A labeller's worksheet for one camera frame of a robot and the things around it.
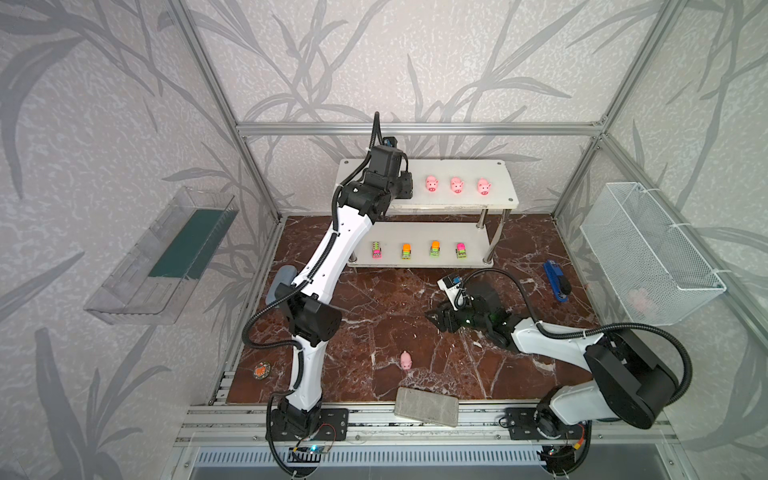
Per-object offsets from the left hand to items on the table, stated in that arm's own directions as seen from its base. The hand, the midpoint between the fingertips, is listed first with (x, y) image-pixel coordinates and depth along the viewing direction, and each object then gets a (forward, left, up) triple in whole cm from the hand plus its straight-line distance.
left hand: (407, 168), depth 79 cm
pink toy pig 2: (-3, -6, -2) cm, 8 cm away
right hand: (-24, -8, -29) cm, 38 cm away
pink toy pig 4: (-4, -20, -2) cm, 21 cm away
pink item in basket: (-29, -58, -16) cm, 67 cm away
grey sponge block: (-51, -5, -34) cm, 61 cm away
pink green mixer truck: (-5, -19, -30) cm, 35 cm away
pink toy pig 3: (-4, -13, -2) cm, 14 cm away
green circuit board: (-61, +23, -39) cm, 76 cm away
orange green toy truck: (-5, 0, -30) cm, 31 cm away
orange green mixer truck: (-4, -10, -30) cm, 32 cm away
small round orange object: (-42, +40, -38) cm, 69 cm away
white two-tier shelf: (-2, -10, -4) cm, 11 cm away
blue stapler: (-15, -51, -34) cm, 63 cm away
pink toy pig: (-39, 0, -36) cm, 53 cm away
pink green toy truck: (-5, +10, -30) cm, 32 cm away
